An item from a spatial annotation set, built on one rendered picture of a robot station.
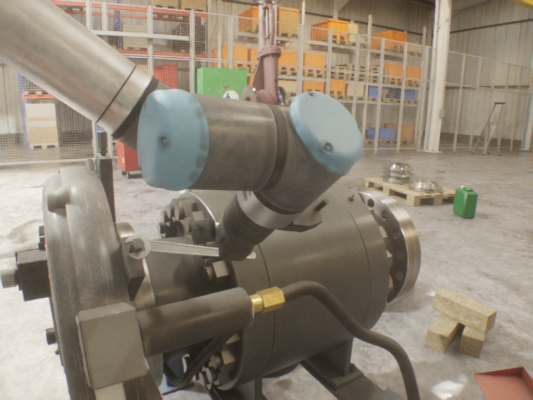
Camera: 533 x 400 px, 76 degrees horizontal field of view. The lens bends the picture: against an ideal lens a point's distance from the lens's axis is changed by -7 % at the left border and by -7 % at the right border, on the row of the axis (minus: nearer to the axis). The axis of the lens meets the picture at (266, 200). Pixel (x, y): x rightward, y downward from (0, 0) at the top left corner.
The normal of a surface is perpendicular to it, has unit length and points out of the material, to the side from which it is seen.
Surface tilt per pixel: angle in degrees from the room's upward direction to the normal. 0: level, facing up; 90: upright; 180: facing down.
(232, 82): 90
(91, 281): 53
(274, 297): 60
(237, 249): 118
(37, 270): 94
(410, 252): 74
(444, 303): 90
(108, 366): 67
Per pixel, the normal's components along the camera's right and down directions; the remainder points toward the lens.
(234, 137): 0.46, 0.00
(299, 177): 0.31, 0.73
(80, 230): 0.32, -0.64
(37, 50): 0.30, 0.43
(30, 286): 0.52, 0.28
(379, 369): 0.02, -0.97
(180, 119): 0.41, -0.22
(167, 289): 0.50, -0.38
